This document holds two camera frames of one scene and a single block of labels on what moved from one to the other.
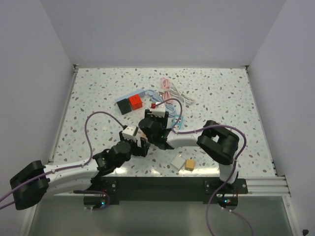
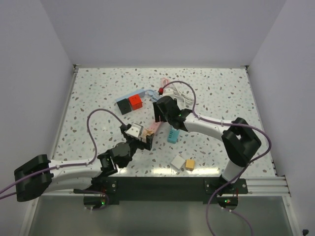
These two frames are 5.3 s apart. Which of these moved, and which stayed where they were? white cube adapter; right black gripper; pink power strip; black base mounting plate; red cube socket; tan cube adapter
Moved: pink power strip; right black gripper
Stayed: white cube adapter; tan cube adapter; black base mounting plate; red cube socket
